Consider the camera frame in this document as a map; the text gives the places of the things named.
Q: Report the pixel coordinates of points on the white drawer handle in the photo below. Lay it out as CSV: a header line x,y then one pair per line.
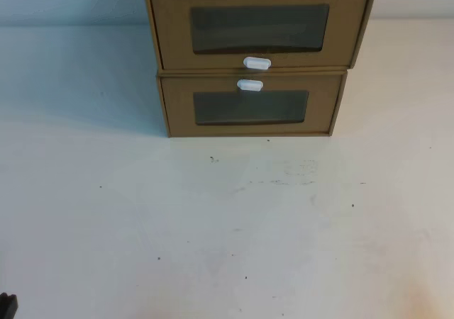
x,y
257,63
249,85

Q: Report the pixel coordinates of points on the cardboard shoebox drawer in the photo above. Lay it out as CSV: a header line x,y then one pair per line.
x,y
220,34

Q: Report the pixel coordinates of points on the lower cardboard shoebox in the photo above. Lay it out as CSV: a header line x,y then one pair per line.
x,y
292,102

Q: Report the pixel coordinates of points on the black object at table corner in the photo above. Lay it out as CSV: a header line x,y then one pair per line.
x,y
8,306

